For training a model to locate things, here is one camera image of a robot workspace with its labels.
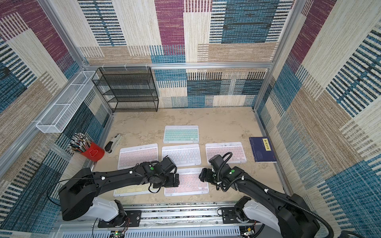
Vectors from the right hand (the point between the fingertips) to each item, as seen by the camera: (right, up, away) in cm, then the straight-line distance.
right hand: (206, 181), depth 83 cm
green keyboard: (-16, +24, +23) cm, 37 cm away
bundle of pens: (-69, +21, -1) cm, 72 cm away
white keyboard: (-14, +12, +12) cm, 22 cm away
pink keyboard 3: (-9, -2, +1) cm, 9 cm away
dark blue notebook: (+37, +15, +14) cm, 42 cm away
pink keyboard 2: (+21, +15, +14) cm, 30 cm away
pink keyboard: (-47, +11, +12) cm, 50 cm away
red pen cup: (-66, +14, +6) cm, 68 cm away
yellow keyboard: (-35, -4, 0) cm, 35 cm away
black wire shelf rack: (-55, +57, +26) cm, 83 cm away
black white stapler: (-60, +17, +14) cm, 64 cm away
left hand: (-18, -2, 0) cm, 18 cm away
